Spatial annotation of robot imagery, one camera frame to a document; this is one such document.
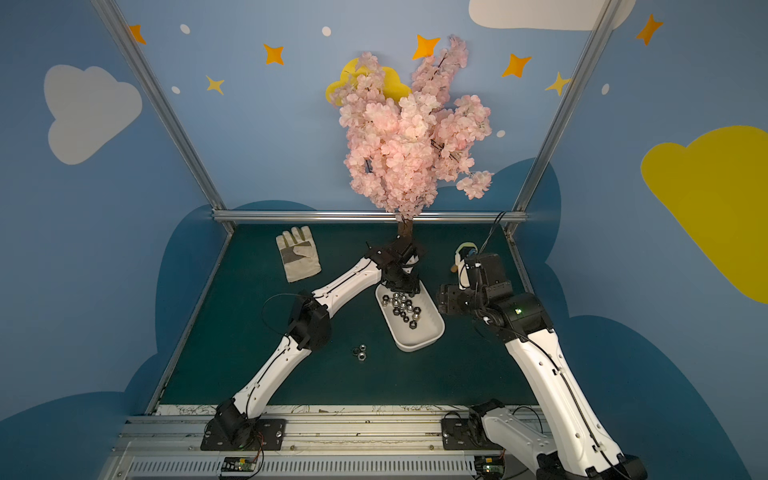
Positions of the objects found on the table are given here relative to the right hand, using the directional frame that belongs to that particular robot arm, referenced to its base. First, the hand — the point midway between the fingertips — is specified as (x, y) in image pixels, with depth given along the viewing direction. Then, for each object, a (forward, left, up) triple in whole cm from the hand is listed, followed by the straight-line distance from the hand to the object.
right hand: (457, 290), depth 72 cm
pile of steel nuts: (-8, +25, -25) cm, 36 cm away
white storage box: (+2, +4, -26) cm, 26 cm away
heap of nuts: (+9, +13, -26) cm, 30 cm away
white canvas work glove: (+29, +53, -25) cm, 65 cm away
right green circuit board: (-33, -10, -28) cm, 45 cm away
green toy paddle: (+40, -12, -28) cm, 50 cm away
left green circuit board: (-37, +51, -27) cm, 68 cm away
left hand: (+15, +9, -22) cm, 28 cm away
